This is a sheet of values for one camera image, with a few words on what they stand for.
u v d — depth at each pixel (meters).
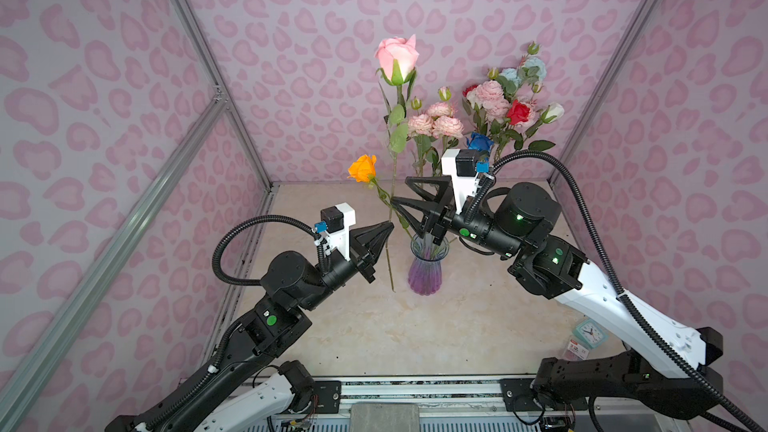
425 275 0.93
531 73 0.82
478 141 0.68
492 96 0.80
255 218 0.40
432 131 0.69
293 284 0.41
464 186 0.42
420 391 0.75
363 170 0.65
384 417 0.68
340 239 0.47
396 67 0.39
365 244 0.50
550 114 0.82
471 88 0.86
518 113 0.75
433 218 0.43
